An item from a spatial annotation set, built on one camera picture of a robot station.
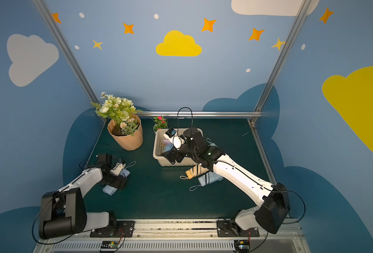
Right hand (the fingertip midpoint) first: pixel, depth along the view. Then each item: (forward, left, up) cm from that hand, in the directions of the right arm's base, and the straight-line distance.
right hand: (171, 145), depth 74 cm
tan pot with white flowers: (+18, +31, -8) cm, 37 cm away
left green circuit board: (-39, +26, -28) cm, 54 cm away
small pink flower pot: (+27, +12, -13) cm, 32 cm away
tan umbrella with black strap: (-2, -11, -24) cm, 27 cm away
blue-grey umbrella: (-5, -19, -24) cm, 31 cm away
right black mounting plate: (-30, -29, -17) cm, 45 cm away
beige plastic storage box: (+17, +11, -24) cm, 32 cm away
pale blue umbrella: (-15, +33, -24) cm, 43 cm away
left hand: (-9, +33, -25) cm, 43 cm away
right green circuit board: (-35, -36, -30) cm, 58 cm away
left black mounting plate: (-33, +21, -25) cm, 46 cm away
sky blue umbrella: (+12, +5, -18) cm, 22 cm away
